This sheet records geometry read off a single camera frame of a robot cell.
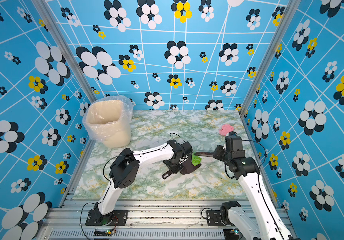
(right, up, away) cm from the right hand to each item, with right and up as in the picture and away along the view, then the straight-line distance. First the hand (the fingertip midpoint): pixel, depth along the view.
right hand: (218, 149), depth 77 cm
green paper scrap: (-10, -9, +16) cm, 21 cm away
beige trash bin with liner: (-68, +17, +22) cm, 73 cm away
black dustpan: (-14, -14, +17) cm, 26 cm away
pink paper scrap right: (+14, +10, +31) cm, 36 cm away
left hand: (-22, -14, +11) cm, 29 cm away
